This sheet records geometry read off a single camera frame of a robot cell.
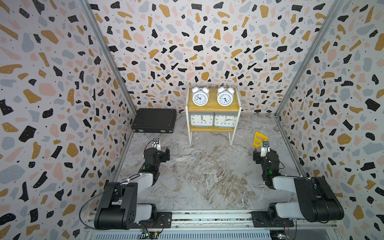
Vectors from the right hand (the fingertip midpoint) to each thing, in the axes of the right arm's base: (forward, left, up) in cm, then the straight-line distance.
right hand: (264, 148), depth 91 cm
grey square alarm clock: (+11, +39, +13) cm, 42 cm away
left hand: (-2, +64, +2) cm, 64 cm away
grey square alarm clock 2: (+12, +24, +12) cm, 30 cm away
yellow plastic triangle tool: (+13, -1, -9) cm, 16 cm away
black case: (+32, +78, -10) cm, 85 cm away
